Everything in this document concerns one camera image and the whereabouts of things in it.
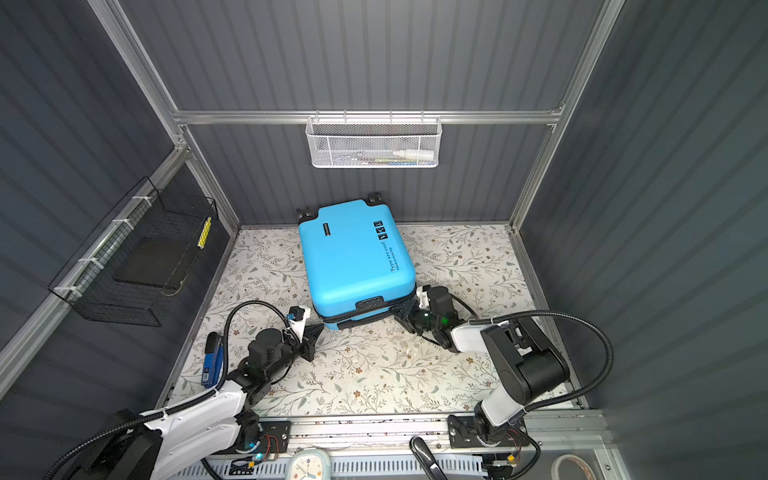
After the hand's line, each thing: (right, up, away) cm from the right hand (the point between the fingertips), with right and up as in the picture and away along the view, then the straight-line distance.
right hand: (393, 315), depth 89 cm
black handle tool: (+7, -28, -22) cm, 36 cm away
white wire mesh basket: (-8, +67, +35) cm, 76 cm away
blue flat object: (-51, -11, -5) cm, 53 cm away
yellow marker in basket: (-53, +24, -6) cm, 59 cm away
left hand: (-20, -2, -4) cm, 21 cm away
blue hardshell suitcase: (-10, +15, -6) cm, 20 cm away
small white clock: (-20, -30, -21) cm, 42 cm away
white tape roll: (+38, -30, -19) cm, 53 cm away
